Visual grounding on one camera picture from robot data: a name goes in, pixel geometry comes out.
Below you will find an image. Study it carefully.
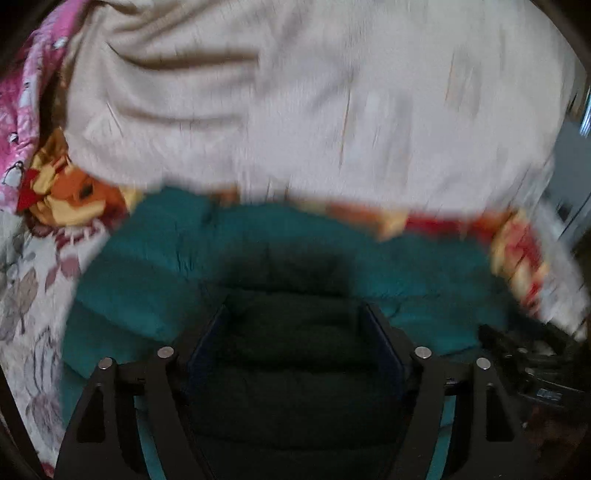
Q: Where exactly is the green quilted puffer jacket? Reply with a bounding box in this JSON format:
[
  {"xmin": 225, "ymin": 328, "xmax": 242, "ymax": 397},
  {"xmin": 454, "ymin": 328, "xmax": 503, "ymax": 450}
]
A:
[{"xmin": 60, "ymin": 188, "xmax": 514, "ymax": 479}]

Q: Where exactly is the white cabinet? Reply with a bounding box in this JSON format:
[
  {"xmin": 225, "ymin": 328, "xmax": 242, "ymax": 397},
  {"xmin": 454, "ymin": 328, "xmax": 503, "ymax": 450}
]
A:
[{"xmin": 546, "ymin": 84, "xmax": 590, "ymax": 247}]

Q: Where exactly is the floral bed sheet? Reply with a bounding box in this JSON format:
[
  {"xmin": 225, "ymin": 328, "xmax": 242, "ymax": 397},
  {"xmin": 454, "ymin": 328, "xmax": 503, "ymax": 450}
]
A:
[{"xmin": 1, "ymin": 203, "xmax": 590, "ymax": 475}]

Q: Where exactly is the red yellow patterned blanket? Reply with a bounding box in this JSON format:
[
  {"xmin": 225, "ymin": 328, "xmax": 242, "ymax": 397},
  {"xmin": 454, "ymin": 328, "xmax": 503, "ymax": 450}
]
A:
[{"xmin": 16, "ymin": 129, "xmax": 550, "ymax": 315}]

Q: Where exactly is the beige patterned quilt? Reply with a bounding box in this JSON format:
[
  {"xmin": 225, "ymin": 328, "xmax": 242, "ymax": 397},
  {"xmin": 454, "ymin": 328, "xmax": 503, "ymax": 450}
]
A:
[{"xmin": 64, "ymin": 1, "xmax": 580, "ymax": 215}]

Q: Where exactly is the pink patterned cloth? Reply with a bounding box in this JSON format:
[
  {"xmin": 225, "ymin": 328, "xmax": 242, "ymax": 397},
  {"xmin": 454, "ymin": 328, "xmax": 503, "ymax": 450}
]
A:
[{"xmin": 1, "ymin": 0, "xmax": 87, "ymax": 214}]

